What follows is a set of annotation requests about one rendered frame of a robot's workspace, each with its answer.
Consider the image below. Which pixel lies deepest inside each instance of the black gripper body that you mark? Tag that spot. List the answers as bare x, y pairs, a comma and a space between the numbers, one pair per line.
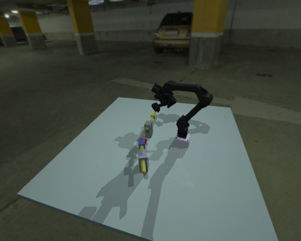
156, 106

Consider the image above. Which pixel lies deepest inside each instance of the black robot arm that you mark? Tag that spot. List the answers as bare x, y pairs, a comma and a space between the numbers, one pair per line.
166, 92

